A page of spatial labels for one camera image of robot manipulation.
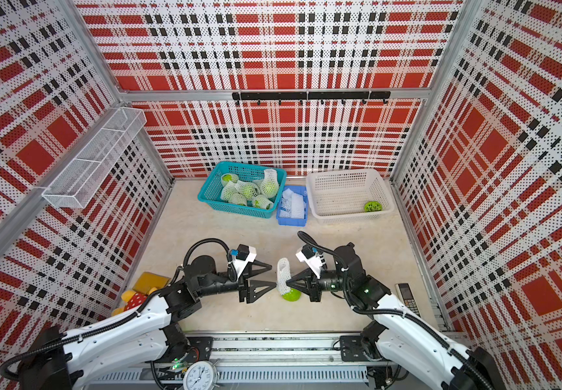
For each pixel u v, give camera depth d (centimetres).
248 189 108
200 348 74
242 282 62
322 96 89
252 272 71
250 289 61
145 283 86
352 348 73
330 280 63
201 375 66
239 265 61
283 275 66
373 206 101
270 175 102
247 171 127
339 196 115
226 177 112
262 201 103
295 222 102
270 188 102
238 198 105
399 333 49
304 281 65
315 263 64
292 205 105
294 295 80
